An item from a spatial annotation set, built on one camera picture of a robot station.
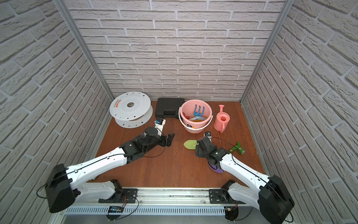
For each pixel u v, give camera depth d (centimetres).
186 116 87
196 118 97
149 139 58
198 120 98
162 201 73
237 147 94
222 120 94
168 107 117
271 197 40
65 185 39
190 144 94
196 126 89
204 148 64
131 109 102
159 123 66
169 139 70
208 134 74
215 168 66
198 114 98
